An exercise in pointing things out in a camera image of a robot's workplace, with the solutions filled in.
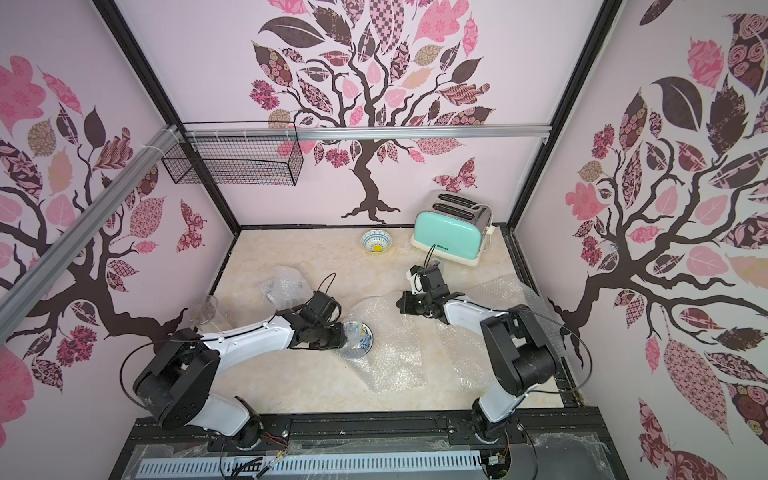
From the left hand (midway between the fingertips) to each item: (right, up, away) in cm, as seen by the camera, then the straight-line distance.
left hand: (345, 347), depth 87 cm
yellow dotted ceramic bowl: (+8, +33, +27) cm, 43 cm away
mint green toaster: (+35, +36, +11) cm, 52 cm away
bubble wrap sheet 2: (-20, +17, +5) cm, 26 cm away
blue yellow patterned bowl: (+4, +2, 0) cm, 5 cm away
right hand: (+16, +13, +5) cm, 21 cm away
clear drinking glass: (-40, +11, -3) cm, 42 cm away
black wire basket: (-51, +67, +34) cm, 91 cm away
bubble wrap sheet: (+16, -1, -2) cm, 17 cm away
